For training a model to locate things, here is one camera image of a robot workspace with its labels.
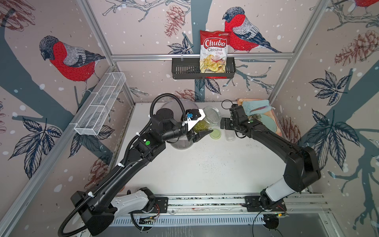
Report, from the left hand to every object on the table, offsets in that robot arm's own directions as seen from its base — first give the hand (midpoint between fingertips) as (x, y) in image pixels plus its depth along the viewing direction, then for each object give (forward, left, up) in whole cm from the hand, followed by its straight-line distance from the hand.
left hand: (208, 118), depth 58 cm
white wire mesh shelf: (+18, +57, -10) cm, 61 cm away
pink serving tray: (+37, -55, -41) cm, 78 cm away
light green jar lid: (+17, -9, -40) cm, 44 cm away
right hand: (+18, -14, -26) cm, 35 cm away
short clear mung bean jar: (+15, -18, -38) cm, 45 cm away
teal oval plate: (+29, -50, -42) cm, 71 cm away
